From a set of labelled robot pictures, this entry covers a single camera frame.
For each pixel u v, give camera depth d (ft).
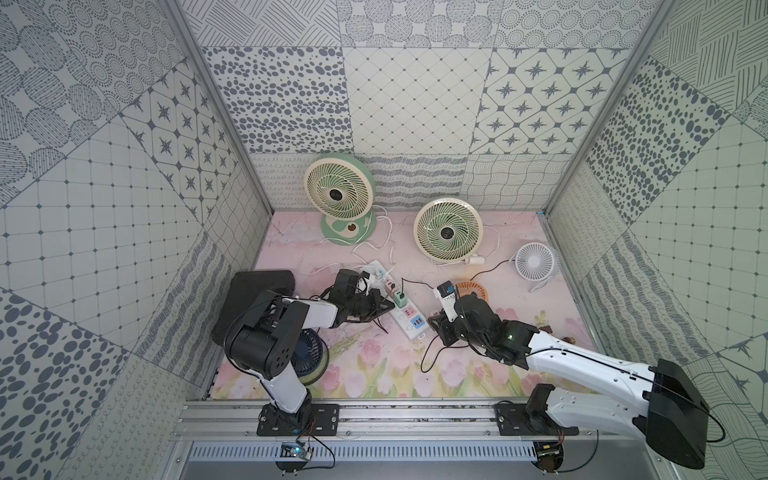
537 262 3.13
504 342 1.91
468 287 3.02
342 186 3.04
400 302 2.91
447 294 2.29
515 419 2.43
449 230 3.18
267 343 1.55
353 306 2.61
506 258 3.44
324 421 2.41
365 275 2.96
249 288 3.00
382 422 2.46
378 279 3.16
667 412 1.29
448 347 2.82
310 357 2.57
